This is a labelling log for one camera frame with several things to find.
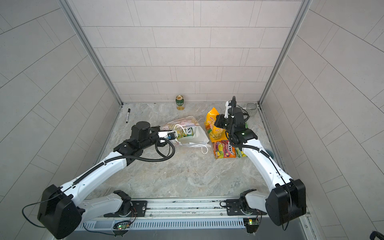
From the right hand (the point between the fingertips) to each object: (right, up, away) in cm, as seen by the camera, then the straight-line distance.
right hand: (215, 115), depth 79 cm
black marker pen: (-61, +3, +33) cm, 70 cm away
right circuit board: (+16, -50, -11) cm, 54 cm away
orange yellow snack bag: (-2, -1, +1) cm, 3 cm away
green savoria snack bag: (+16, -23, +8) cm, 29 cm away
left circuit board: (-41, -48, -15) cm, 65 cm away
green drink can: (-22, +10, +27) cm, 37 cm away
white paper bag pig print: (-9, -15, +12) cm, 21 cm away
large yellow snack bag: (+1, -10, 0) cm, 10 cm away
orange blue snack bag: (+6, -20, +8) cm, 23 cm away
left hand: (-22, -6, -2) cm, 23 cm away
